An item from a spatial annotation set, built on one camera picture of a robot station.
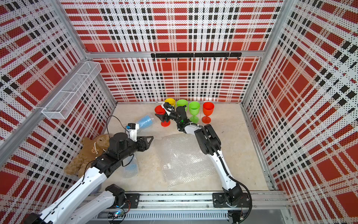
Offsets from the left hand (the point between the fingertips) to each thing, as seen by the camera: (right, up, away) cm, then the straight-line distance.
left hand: (151, 137), depth 77 cm
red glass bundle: (0, +16, +19) cm, 25 cm away
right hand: (+1, +18, +21) cm, 27 cm away
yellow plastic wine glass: (+8, +23, +25) cm, 35 cm away
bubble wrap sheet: (+17, -16, +8) cm, 25 cm away
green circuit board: (-16, -38, -7) cm, 42 cm away
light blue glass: (-12, -18, +1) cm, 22 cm away
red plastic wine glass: (+35, +17, +21) cm, 45 cm away
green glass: (+16, +22, +26) cm, 37 cm away
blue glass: (-10, +8, +24) cm, 27 cm away
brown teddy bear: (-41, -9, +9) cm, 43 cm away
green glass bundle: (+25, +18, +25) cm, 40 cm away
